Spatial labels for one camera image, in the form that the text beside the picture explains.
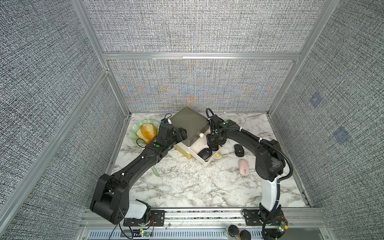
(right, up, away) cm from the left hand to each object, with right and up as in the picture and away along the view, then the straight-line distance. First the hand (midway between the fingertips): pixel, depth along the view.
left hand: (185, 131), depth 84 cm
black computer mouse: (+12, -13, +2) cm, 17 cm away
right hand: (+15, -5, +9) cm, 18 cm away
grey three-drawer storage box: (+6, +3, 0) cm, 7 cm away
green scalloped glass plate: (-36, +4, +22) cm, 42 cm away
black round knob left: (+22, -42, -19) cm, 51 cm away
